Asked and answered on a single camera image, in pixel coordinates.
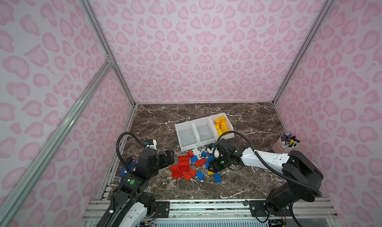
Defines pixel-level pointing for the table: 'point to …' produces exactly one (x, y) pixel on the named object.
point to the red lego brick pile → (182, 169)
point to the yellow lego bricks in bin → (220, 124)
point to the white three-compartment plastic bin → (196, 133)
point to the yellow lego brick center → (210, 172)
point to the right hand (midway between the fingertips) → (212, 167)
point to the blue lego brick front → (217, 178)
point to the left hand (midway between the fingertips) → (168, 152)
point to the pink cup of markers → (285, 143)
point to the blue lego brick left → (200, 175)
